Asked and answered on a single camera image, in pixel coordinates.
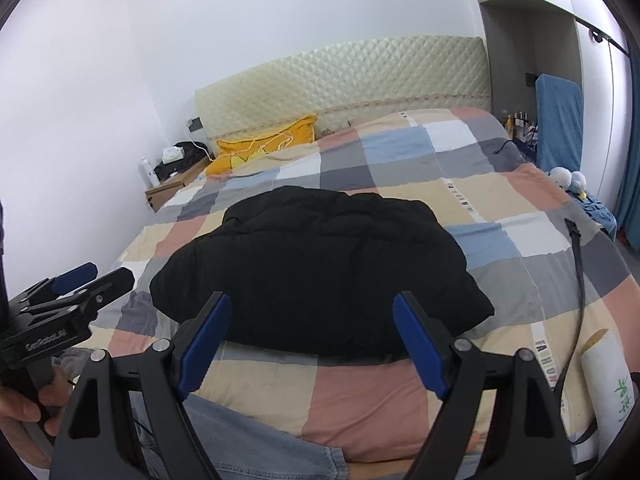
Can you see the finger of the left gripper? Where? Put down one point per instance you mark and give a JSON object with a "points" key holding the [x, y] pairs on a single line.
{"points": [[75, 274], [106, 289]]}

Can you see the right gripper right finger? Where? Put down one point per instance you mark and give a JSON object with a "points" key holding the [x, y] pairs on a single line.
{"points": [[526, 437]]}

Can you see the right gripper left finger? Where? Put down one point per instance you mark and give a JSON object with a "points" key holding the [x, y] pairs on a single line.
{"points": [[98, 438]]}

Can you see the black puffer jacket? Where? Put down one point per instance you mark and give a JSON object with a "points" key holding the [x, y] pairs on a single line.
{"points": [[316, 272]]}

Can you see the person's left hand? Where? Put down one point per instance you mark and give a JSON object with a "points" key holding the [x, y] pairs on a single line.
{"points": [[16, 409]]}

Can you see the wooden nightstand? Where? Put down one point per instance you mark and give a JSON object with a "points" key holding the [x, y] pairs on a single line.
{"points": [[160, 194]]}

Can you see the blue jeans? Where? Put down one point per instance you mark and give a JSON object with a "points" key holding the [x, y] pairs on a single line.
{"points": [[240, 447]]}

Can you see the white bottle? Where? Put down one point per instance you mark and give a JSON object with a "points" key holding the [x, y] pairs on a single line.
{"points": [[148, 170]]}

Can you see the checkered patchwork quilt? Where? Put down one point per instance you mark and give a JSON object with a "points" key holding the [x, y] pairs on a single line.
{"points": [[553, 276]]}

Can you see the white tissue box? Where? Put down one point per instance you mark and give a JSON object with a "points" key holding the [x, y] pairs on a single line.
{"points": [[172, 154]]}

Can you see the black bag on nightstand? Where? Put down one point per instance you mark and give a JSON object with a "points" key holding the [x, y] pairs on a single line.
{"points": [[192, 152]]}

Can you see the yellow pillow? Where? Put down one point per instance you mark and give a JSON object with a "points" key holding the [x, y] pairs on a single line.
{"points": [[235, 153]]}

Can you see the blue curtain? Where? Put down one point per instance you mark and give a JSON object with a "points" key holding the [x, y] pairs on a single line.
{"points": [[627, 209]]}

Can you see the white plush toy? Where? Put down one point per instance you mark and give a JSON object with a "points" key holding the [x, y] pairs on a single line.
{"points": [[571, 181]]}

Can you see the blue towel on chair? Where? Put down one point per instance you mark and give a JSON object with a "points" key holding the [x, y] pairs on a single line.
{"points": [[560, 123]]}

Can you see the bottles on side table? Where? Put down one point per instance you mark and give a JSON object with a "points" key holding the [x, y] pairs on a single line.
{"points": [[519, 127]]}

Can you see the cream quilted headboard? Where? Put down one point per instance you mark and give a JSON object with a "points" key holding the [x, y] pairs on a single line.
{"points": [[363, 79]]}

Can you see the grey wardrobe cabinet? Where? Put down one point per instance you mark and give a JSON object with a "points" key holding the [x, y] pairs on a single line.
{"points": [[579, 40]]}

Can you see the grey wall socket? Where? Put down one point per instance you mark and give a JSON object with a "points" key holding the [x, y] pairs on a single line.
{"points": [[194, 124]]}

